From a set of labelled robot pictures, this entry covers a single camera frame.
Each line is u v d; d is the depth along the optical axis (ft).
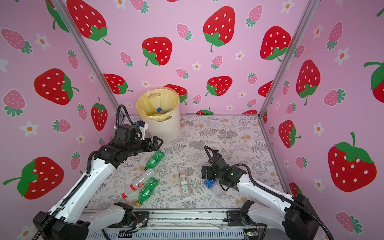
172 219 2.46
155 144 2.17
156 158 2.97
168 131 2.97
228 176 1.94
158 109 3.47
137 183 2.69
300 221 1.31
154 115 2.64
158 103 3.38
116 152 1.64
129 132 1.83
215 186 2.61
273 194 1.50
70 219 1.27
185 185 2.63
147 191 2.56
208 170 2.40
